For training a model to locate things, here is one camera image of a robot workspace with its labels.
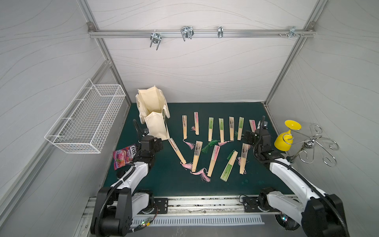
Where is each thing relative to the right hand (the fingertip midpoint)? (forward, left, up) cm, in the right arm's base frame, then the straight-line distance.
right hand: (256, 132), depth 84 cm
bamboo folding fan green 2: (+15, +4, -15) cm, 21 cm away
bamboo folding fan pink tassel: (+19, +10, -15) cm, 26 cm away
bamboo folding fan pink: (-2, +34, -15) cm, 37 cm away
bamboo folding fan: (+2, +25, -16) cm, 30 cm away
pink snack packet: (-13, +79, -11) cm, 81 cm away
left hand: (-5, +64, -6) cm, 64 cm away
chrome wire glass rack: (-13, -17, +11) cm, 25 cm away
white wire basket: (-9, +87, +17) cm, 89 cm away
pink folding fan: (+12, +36, -14) cm, 40 cm away
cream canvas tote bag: (+5, +60, +10) cm, 61 cm away
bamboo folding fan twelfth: (+6, +43, -14) cm, 46 cm away
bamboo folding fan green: (+18, +17, -15) cm, 29 cm away
